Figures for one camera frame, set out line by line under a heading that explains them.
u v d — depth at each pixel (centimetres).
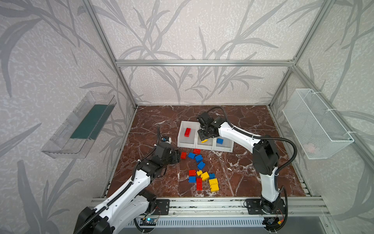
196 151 93
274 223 73
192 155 91
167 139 74
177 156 72
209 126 67
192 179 83
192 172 85
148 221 71
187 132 102
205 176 83
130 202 49
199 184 80
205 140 84
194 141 92
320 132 61
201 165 86
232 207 75
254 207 73
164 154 63
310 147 73
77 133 64
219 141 94
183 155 91
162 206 74
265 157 50
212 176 83
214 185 80
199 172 85
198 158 89
